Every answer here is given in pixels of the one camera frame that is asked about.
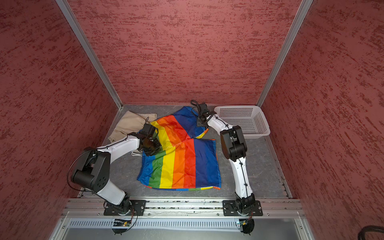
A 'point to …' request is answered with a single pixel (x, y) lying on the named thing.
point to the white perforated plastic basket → (250, 118)
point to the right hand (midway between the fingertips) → (202, 124)
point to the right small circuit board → (243, 223)
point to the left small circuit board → (120, 222)
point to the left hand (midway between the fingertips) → (161, 151)
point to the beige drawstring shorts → (130, 122)
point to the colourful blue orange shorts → (185, 162)
